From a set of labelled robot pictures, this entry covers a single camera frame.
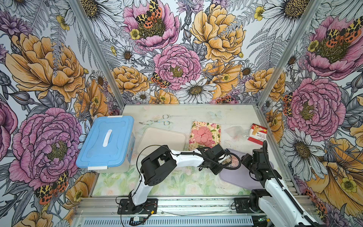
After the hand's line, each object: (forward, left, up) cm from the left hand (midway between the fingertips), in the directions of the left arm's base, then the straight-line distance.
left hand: (217, 170), depth 85 cm
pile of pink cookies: (+25, +6, 0) cm, 25 cm away
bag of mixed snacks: (-2, -5, +19) cm, 19 cm away
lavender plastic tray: (-2, -16, -5) cm, 17 cm away
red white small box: (+24, -32, +3) cm, 40 cm away
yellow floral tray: (+29, -4, -1) cm, 30 cm away
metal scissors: (+38, +46, -2) cm, 60 cm away
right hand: (+4, -17, +2) cm, 17 cm away
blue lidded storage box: (+9, +60, +15) cm, 63 cm away
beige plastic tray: (+25, +26, -3) cm, 36 cm away
